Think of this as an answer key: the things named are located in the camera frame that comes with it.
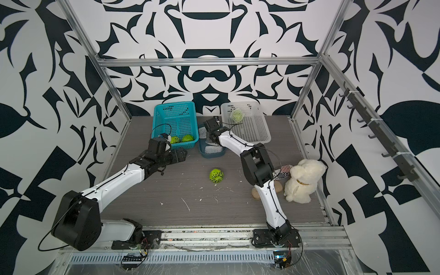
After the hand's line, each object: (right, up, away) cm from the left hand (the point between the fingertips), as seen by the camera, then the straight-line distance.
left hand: (178, 150), depth 88 cm
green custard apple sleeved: (+32, +20, +24) cm, 44 cm away
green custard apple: (+2, +6, +14) cm, 16 cm away
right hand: (+17, +9, +15) cm, 24 cm away
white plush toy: (+57, -12, -12) cm, 60 cm away
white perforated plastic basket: (+43, +12, +27) cm, 52 cm away
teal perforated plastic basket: (-9, +18, +31) cm, 37 cm away
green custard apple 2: (+19, -13, -1) cm, 23 cm away
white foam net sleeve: (+30, +24, +28) cm, 48 cm away
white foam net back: (+10, +9, +17) cm, 22 cm away
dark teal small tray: (+10, +3, +15) cm, 18 cm away
